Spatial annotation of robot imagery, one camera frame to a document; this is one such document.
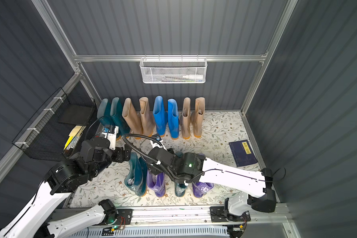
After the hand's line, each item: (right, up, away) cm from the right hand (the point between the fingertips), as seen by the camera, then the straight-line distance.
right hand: (154, 157), depth 63 cm
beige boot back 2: (-10, +18, +29) cm, 35 cm away
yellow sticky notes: (-44, +11, +13) cm, 47 cm away
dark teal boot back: (-34, +21, +23) cm, 46 cm away
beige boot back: (-19, +19, +28) cm, 39 cm away
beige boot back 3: (+14, +17, +21) cm, 31 cm away
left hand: (-13, +5, 0) cm, 14 cm away
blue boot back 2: (+7, +18, +20) cm, 28 cm away
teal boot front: (+11, -12, -4) cm, 17 cm away
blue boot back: (-1, +20, +27) cm, 33 cm away
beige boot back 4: (+21, +19, +24) cm, 37 cm away
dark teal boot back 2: (-26, +20, +21) cm, 39 cm away
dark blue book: (+52, -4, +34) cm, 62 cm away
